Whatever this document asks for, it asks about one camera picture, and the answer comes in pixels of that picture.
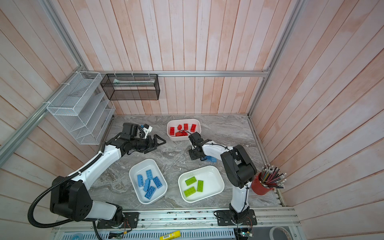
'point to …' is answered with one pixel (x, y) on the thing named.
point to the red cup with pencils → (270, 177)
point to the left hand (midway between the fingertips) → (161, 147)
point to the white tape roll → (271, 234)
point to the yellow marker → (175, 234)
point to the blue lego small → (149, 174)
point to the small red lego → (179, 127)
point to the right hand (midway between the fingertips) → (194, 153)
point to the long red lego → (186, 126)
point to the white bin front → (213, 183)
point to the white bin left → (139, 168)
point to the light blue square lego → (213, 159)
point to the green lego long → (190, 191)
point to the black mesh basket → (131, 86)
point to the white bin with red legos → (174, 123)
